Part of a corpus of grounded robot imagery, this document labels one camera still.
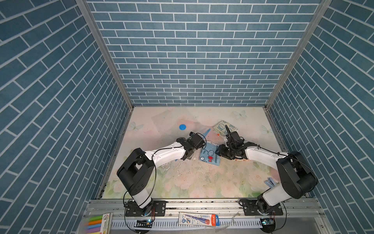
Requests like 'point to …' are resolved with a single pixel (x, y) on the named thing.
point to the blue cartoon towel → (208, 153)
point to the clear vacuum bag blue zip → (172, 124)
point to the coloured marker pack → (100, 224)
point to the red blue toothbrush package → (196, 219)
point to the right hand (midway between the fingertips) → (218, 153)
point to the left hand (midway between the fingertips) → (187, 151)
